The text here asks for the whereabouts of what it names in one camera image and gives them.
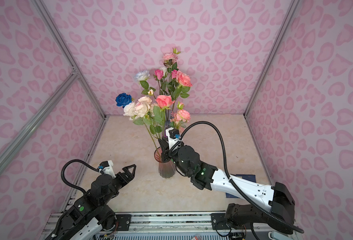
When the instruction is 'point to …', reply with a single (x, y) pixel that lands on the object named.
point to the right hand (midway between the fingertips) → (159, 138)
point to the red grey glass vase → (167, 169)
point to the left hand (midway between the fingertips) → (132, 167)
